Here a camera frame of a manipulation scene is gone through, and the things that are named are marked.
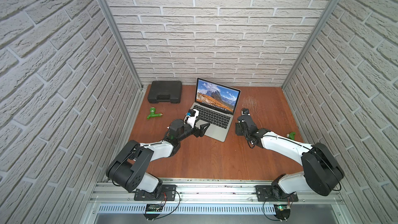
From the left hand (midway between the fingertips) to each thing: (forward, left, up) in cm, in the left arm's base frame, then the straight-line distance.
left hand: (206, 119), depth 84 cm
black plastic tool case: (+32, +30, -11) cm, 45 cm away
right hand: (+1, -22, -7) cm, 24 cm away
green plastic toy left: (+13, +36, -15) cm, 41 cm away
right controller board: (-41, -35, -16) cm, 56 cm away
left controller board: (-40, +26, -19) cm, 51 cm away
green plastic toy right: (-3, -53, -13) cm, 54 cm away
